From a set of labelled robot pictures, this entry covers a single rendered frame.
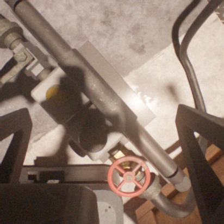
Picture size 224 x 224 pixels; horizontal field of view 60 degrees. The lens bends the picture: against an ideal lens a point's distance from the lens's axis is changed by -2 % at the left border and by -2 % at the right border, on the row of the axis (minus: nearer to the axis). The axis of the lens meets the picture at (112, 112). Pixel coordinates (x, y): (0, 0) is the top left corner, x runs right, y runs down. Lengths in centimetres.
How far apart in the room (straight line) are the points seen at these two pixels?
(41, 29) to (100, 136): 17
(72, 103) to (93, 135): 8
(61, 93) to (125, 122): 13
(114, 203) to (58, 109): 38
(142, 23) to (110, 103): 66
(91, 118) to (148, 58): 53
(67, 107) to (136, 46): 54
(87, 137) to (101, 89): 10
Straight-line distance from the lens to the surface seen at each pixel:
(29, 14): 28
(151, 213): 82
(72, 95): 36
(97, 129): 31
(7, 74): 39
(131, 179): 34
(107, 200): 64
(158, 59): 85
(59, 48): 26
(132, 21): 87
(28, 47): 42
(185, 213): 50
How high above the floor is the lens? 81
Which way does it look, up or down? 85 degrees down
